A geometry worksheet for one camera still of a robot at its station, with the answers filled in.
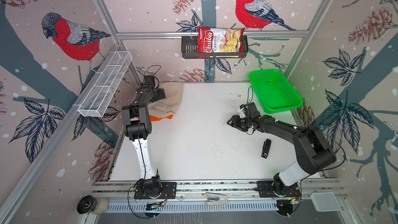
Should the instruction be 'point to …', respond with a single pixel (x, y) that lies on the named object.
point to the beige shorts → (170, 104)
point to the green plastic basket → (274, 93)
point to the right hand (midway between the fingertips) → (228, 125)
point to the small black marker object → (266, 148)
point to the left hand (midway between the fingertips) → (157, 94)
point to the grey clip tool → (215, 198)
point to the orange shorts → (153, 118)
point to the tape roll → (88, 204)
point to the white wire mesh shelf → (96, 102)
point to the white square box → (325, 201)
